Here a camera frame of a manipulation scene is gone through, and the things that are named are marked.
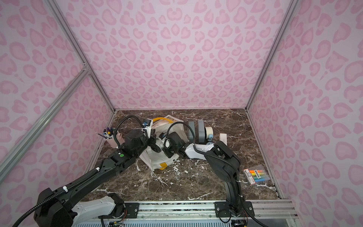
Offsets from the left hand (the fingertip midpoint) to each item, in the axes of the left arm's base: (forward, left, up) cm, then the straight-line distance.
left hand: (155, 129), depth 78 cm
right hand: (0, -3, -20) cm, 21 cm away
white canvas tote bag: (-8, +2, -20) cm, 22 cm away
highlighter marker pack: (-17, -58, -22) cm, 65 cm away
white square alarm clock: (+6, -42, -19) cm, 46 cm away
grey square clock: (+14, -21, -14) cm, 29 cm away
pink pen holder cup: (+2, +31, -14) cm, 35 cm away
